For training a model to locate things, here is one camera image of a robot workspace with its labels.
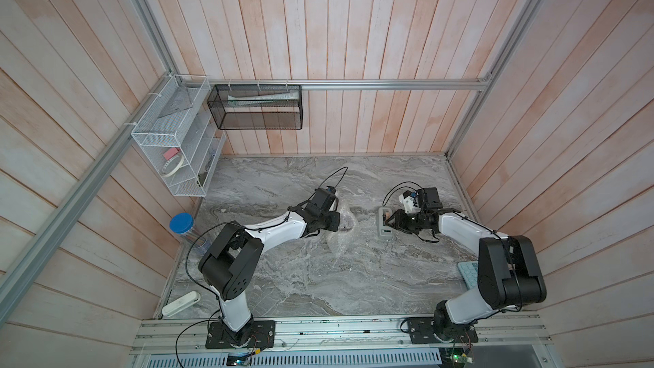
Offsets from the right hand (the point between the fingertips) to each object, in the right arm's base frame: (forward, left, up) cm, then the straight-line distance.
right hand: (389, 221), depth 93 cm
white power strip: (-30, +68, 0) cm, 74 cm away
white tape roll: (+6, +74, +23) cm, 78 cm away
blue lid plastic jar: (-12, +67, +17) cm, 70 cm away
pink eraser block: (+9, +76, +25) cm, 80 cm away
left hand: (-2, +20, +1) cm, 20 cm away
